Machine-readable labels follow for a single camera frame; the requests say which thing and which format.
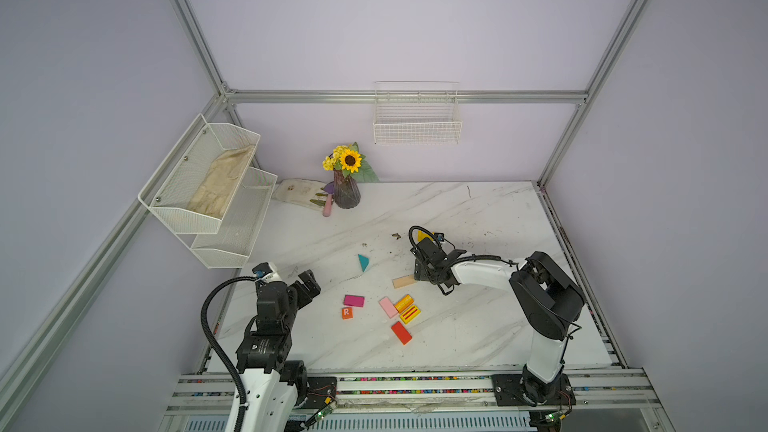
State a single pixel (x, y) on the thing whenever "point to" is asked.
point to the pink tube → (327, 208)
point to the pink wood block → (388, 307)
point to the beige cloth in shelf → (220, 181)
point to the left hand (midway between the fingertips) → (298, 283)
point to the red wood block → (400, 331)
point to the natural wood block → (403, 281)
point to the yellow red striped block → (410, 314)
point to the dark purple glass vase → (347, 192)
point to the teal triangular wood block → (364, 261)
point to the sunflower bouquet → (351, 162)
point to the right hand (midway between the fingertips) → (428, 269)
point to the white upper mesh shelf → (171, 187)
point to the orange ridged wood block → (403, 303)
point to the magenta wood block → (354, 300)
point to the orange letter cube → (347, 313)
